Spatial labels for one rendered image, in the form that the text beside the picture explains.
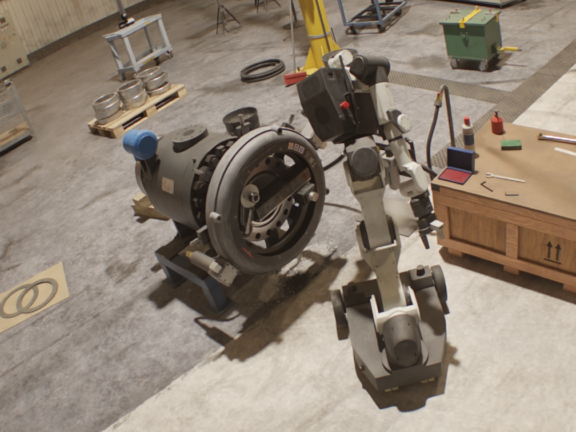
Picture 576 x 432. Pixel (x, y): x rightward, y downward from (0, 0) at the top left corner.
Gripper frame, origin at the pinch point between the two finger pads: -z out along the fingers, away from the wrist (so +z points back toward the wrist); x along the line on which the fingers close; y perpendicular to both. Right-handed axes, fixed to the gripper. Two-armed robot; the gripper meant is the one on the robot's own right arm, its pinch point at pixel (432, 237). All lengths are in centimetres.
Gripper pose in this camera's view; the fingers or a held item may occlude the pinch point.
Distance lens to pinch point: 221.0
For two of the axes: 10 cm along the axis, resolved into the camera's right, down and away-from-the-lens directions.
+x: 7.7, -3.3, 5.5
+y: -5.2, 1.9, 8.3
